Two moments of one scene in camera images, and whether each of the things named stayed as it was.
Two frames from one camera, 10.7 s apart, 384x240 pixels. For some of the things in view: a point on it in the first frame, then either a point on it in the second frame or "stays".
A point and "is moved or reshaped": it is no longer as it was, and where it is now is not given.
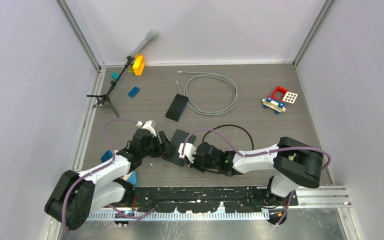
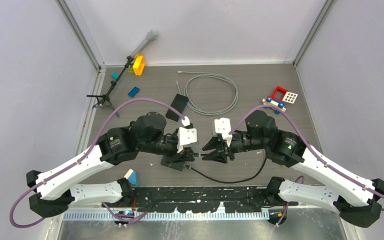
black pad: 179,137 is moved or reshaped
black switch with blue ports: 177,107 stays
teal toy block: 114,75 stays
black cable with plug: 229,125 is moved or reshaped
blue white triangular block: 133,178 stays
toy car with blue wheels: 277,107 stays
